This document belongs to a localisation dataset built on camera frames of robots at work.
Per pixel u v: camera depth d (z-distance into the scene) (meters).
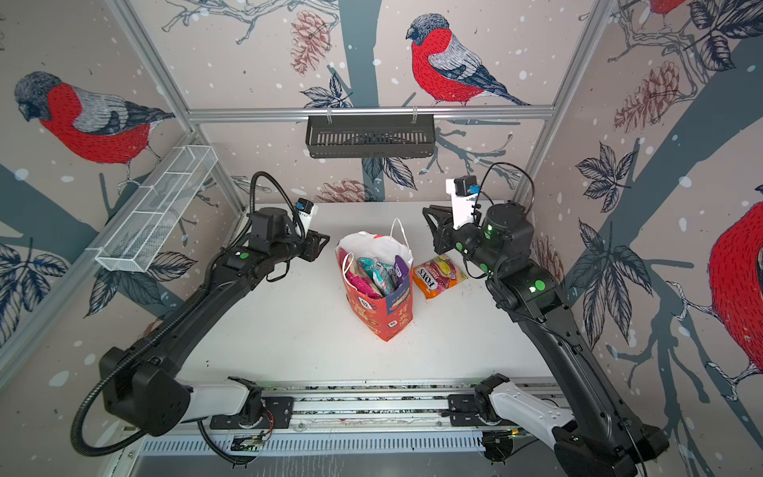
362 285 0.73
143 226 0.74
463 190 0.48
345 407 0.76
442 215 0.53
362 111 0.96
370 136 1.06
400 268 0.81
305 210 0.68
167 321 0.87
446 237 0.52
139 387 0.39
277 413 0.73
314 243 0.68
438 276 0.95
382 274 0.82
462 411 0.73
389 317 0.75
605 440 0.36
